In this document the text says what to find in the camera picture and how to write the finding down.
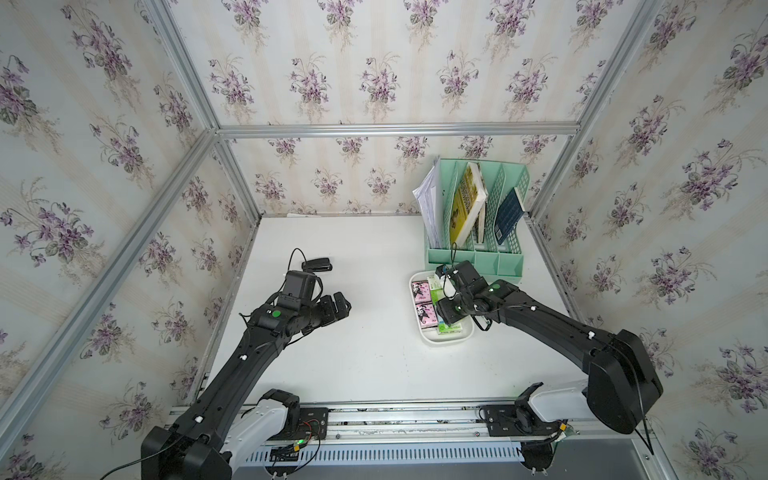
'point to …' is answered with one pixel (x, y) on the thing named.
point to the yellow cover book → (471, 196)
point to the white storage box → (463, 336)
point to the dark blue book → (508, 215)
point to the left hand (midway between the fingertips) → (342, 312)
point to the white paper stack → (429, 194)
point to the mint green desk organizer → (489, 257)
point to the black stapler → (317, 265)
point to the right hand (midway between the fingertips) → (449, 306)
